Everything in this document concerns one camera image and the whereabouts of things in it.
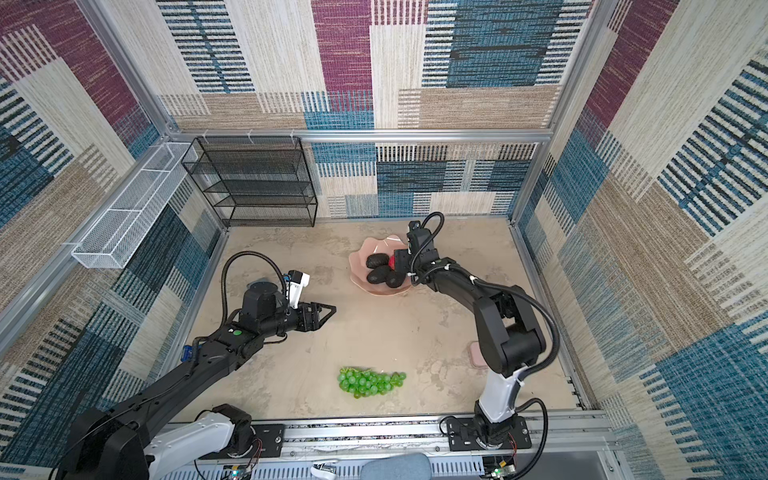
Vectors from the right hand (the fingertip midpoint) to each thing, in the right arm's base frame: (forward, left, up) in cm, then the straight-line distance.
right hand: (408, 257), depth 95 cm
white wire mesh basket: (-10, +70, +24) cm, 75 cm away
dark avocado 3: (-5, +4, -4) cm, 8 cm away
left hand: (-19, +22, +5) cm, 30 cm away
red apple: (+4, +5, -7) cm, 10 cm away
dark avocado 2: (-1, +10, -7) cm, 12 cm away
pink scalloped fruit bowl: (+3, +17, -8) cm, 19 cm away
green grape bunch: (-35, +13, -6) cm, 38 cm away
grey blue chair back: (-53, +3, -7) cm, 54 cm away
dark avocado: (+4, +10, -6) cm, 12 cm away
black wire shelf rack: (+31, +54, +7) cm, 63 cm away
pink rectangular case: (-40, -9, +22) cm, 46 cm away
